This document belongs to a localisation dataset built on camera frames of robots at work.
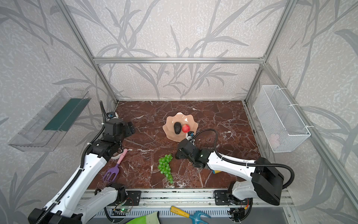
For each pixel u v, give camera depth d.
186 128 0.98
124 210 0.71
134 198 0.74
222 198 0.74
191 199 0.75
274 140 0.72
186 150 0.60
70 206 0.40
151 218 0.68
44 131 0.64
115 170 0.82
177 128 0.98
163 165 0.81
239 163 0.46
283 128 0.61
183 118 1.04
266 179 0.41
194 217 0.67
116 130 0.57
